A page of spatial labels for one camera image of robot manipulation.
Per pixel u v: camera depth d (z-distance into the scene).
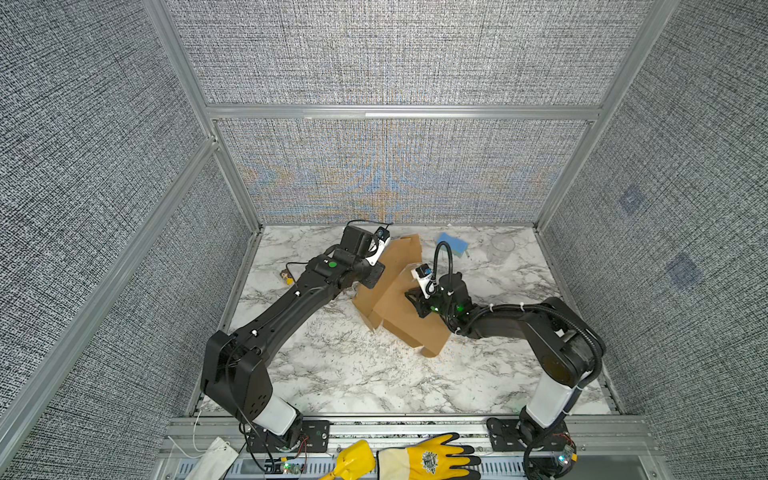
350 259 0.61
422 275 0.81
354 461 0.69
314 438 0.73
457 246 1.10
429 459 0.68
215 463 0.69
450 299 0.73
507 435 0.73
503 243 1.07
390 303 0.96
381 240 0.71
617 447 0.74
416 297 0.85
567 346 0.49
